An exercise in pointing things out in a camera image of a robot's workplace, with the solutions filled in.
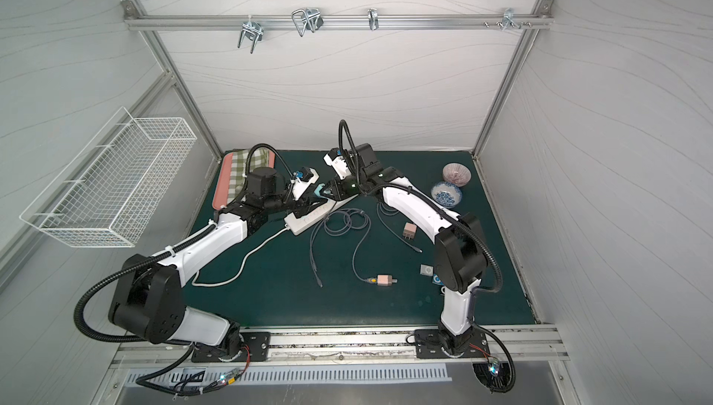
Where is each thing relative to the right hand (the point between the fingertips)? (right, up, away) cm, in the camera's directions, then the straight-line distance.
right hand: (323, 189), depth 83 cm
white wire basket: (-52, -1, -16) cm, 54 cm away
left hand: (-1, -1, 0) cm, 1 cm away
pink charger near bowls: (+28, -15, +13) cm, 35 cm away
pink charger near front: (+19, -27, 0) cm, 33 cm away
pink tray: (-44, 0, +26) cm, 51 cm away
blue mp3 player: (+35, -28, +2) cm, 45 cm away
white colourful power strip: (-11, -13, +13) cm, 22 cm away
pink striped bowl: (+50, +5, +28) cm, 58 cm away
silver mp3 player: (+33, -26, +5) cm, 42 cm away
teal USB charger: (-2, -1, -2) cm, 3 cm away
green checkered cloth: (-33, +12, +35) cm, 50 cm away
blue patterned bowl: (+44, -3, +22) cm, 49 cm away
